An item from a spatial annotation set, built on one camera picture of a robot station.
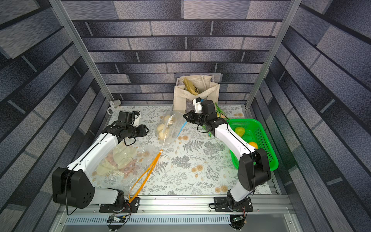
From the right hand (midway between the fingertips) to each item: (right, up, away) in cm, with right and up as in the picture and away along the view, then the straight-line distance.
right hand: (182, 115), depth 82 cm
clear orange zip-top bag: (-23, -26, +10) cm, 36 cm away
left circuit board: (-35, -53, -11) cm, 64 cm away
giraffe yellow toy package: (-38, -30, +7) cm, 49 cm away
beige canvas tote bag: (+15, +23, +21) cm, 35 cm away
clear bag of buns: (-8, -7, +7) cm, 13 cm away
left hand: (-21, -8, +2) cm, 23 cm away
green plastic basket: (+51, -12, +18) cm, 55 cm away
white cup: (-57, +10, +32) cm, 66 cm away
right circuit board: (+28, -54, -13) cm, 62 cm away
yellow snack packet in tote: (+5, +20, +13) cm, 24 cm away
